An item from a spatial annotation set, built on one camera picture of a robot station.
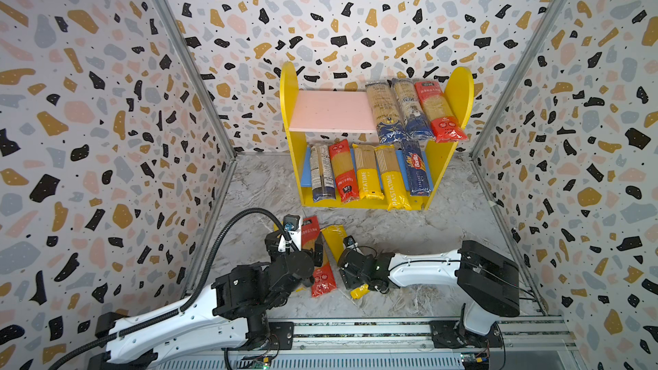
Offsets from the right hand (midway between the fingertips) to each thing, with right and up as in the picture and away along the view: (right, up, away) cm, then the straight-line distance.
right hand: (346, 269), depth 85 cm
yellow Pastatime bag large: (+8, +32, +7) cm, 33 cm away
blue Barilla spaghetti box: (+26, +33, +7) cm, 43 cm away
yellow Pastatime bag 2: (-4, +8, +9) cm, 13 cm away
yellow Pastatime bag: (+17, +29, +5) cm, 34 cm away
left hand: (-10, +16, -19) cm, 27 cm away
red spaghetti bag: (-7, -3, -5) cm, 9 cm away
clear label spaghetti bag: (-9, +32, +7) cm, 34 cm away
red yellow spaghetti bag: (-1, +33, +9) cm, 34 cm away
